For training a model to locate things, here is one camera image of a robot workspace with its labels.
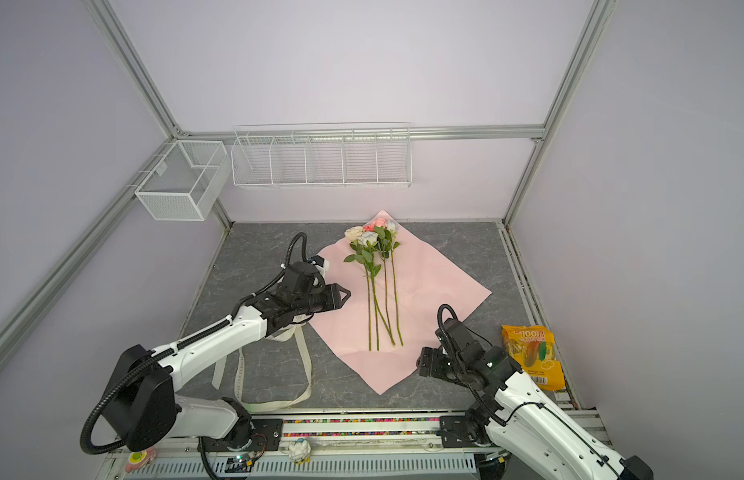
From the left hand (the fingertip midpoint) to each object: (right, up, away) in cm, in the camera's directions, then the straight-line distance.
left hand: (347, 298), depth 82 cm
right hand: (+23, -17, -5) cm, 29 cm away
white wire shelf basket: (-12, +47, +23) cm, 54 cm away
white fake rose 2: (+5, +18, +24) cm, 30 cm away
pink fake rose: (+9, +24, +29) cm, 39 cm away
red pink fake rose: (+5, +22, +30) cm, 37 cm away
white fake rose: (+13, +22, +31) cm, 41 cm away
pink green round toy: (-45, -34, -15) cm, 59 cm away
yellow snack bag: (+52, -14, -1) cm, 53 cm away
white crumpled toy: (-9, -32, -15) cm, 37 cm away
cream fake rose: (-1, +19, +30) cm, 35 cm away
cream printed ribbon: (-16, -12, +9) cm, 22 cm away
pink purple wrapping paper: (+17, -2, +17) cm, 25 cm away
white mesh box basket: (-55, +36, +17) cm, 68 cm away
